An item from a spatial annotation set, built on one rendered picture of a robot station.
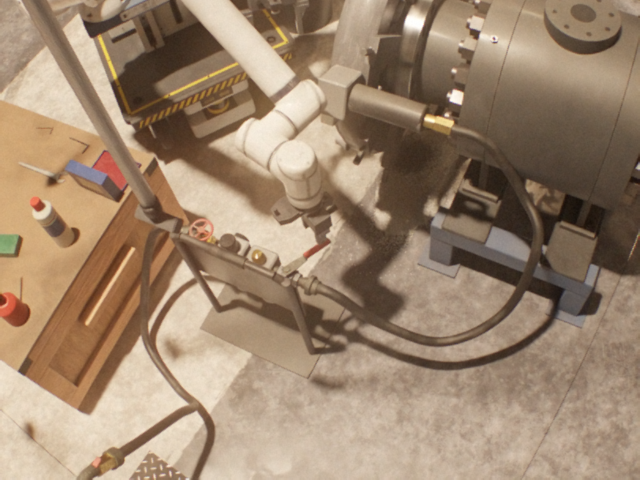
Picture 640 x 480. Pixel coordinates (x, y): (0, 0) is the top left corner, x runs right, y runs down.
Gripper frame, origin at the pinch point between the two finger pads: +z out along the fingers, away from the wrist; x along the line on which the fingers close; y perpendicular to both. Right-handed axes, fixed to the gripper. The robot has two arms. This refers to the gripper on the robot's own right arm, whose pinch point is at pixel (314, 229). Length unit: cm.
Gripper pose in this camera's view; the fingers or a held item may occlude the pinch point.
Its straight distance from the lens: 182.0
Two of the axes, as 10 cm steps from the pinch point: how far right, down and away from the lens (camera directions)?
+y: 8.2, -5.4, 1.7
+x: -5.5, -6.9, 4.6
